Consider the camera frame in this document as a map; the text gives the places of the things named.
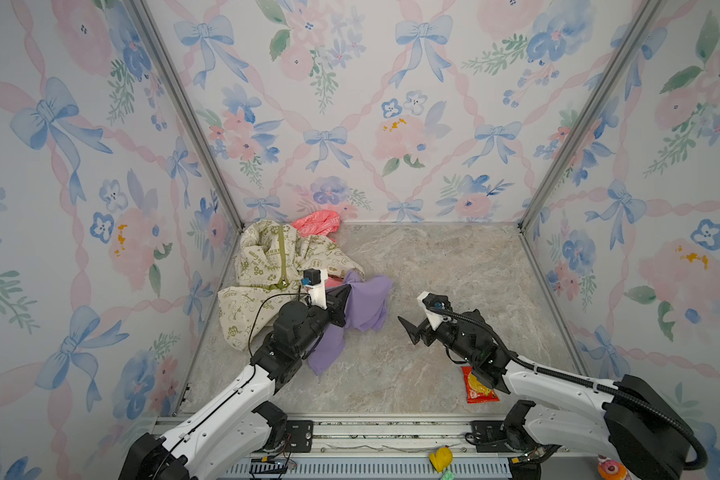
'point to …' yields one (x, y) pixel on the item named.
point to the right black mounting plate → (491, 435)
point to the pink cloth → (318, 223)
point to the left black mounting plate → (298, 436)
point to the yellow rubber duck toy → (442, 459)
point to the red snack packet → (476, 391)
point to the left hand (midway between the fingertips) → (350, 285)
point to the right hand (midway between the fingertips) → (413, 303)
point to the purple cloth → (366, 308)
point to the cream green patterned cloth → (272, 259)
